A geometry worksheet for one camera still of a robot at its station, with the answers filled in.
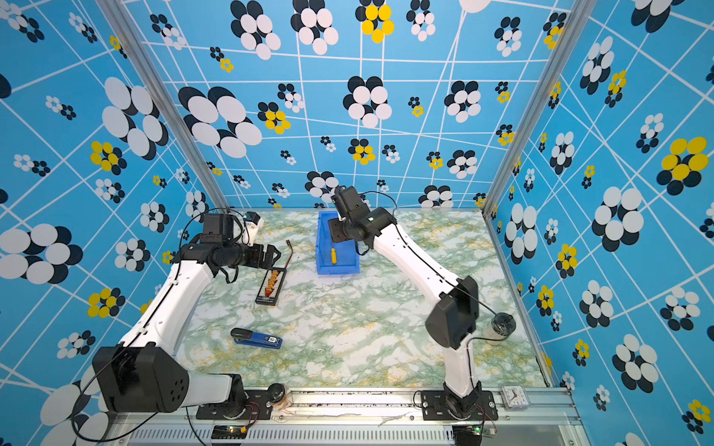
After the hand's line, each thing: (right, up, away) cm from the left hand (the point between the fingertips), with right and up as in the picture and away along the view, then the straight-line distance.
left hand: (268, 248), depth 83 cm
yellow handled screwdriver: (+18, -4, +21) cm, 28 cm away
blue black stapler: (-7, -27, 0) cm, 28 cm away
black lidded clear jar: (+67, -22, -6) cm, 71 cm away
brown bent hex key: (-1, +1, +26) cm, 26 cm away
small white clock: (+69, -39, -10) cm, 80 cm away
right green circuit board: (+55, -47, -13) cm, 74 cm away
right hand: (+23, +7, 0) cm, 24 cm away
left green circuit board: (-6, -48, -11) cm, 50 cm away
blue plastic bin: (+22, -2, +23) cm, 32 cm away
